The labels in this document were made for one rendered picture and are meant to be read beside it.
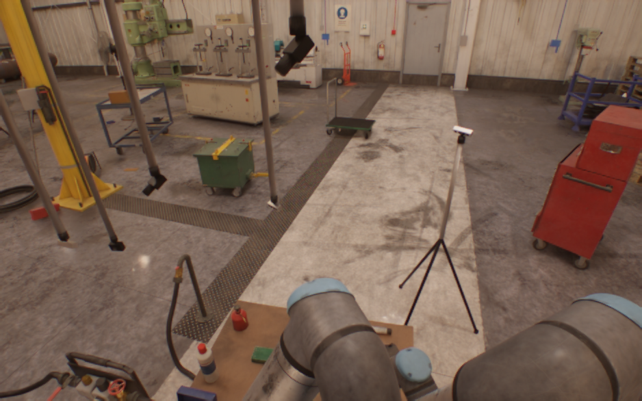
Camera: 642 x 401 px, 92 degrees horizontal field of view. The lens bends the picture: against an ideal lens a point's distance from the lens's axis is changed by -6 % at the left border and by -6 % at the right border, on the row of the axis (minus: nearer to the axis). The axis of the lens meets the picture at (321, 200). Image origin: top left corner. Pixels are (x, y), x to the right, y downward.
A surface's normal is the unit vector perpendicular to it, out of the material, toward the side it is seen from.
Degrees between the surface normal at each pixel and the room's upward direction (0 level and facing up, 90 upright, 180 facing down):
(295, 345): 60
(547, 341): 22
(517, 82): 90
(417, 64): 90
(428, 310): 0
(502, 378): 45
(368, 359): 29
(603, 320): 5
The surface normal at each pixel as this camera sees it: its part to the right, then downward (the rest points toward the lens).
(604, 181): -0.74, 0.35
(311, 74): -0.31, 0.48
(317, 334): -0.65, -0.50
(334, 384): -0.54, -0.23
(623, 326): 0.07, -0.74
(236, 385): -0.02, -0.86
